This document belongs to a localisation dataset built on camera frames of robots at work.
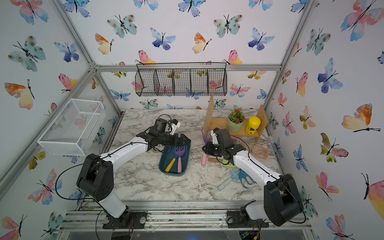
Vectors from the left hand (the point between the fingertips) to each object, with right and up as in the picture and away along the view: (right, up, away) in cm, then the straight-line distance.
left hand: (187, 140), depth 85 cm
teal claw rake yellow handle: (+32, -20, +4) cm, 38 cm away
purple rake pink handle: (-6, -10, +11) cm, 16 cm away
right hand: (+9, -4, -1) cm, 10 cm away
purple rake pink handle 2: (+11, 0, +2) cm, 11 cm away
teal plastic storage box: (-13, -11, +10) cm, 20 cm away
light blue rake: (+27, -21, +4) cm, 35 cm away
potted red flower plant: (+29, +12, +6) cm, 32 cm away
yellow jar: (+40, +9, +7) cm, 41 cm away
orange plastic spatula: (+46, -9, +14) cm, 49 cm away
